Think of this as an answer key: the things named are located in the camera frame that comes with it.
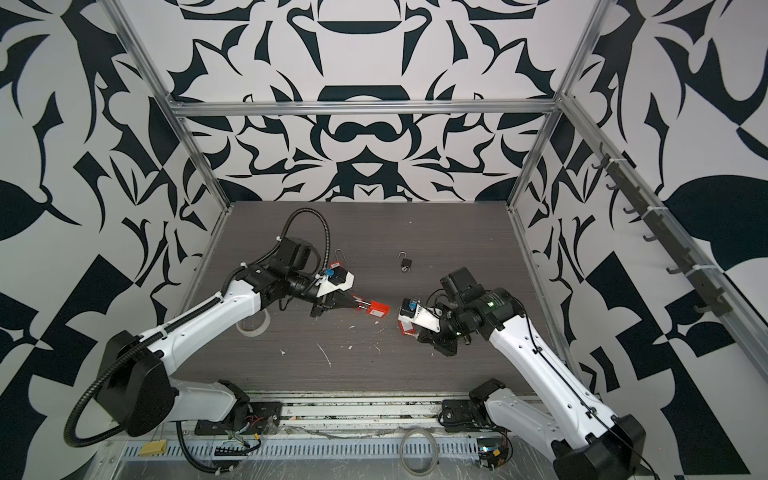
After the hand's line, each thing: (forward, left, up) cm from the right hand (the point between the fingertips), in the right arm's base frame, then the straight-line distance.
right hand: (425, 332), depth 73 cm
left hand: (+7, +16, +5) cm, 18 cm away
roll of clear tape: (+6, +46, -13) cm, 48 cm away
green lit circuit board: (-22, -15, -17) cm, 32 cm away
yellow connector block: (-21, +64, -13) cm, 69 cm away
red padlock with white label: (+4, +12, +5) cm, 14 cm away
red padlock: (+7, +4, -13) cm, 15 cm away
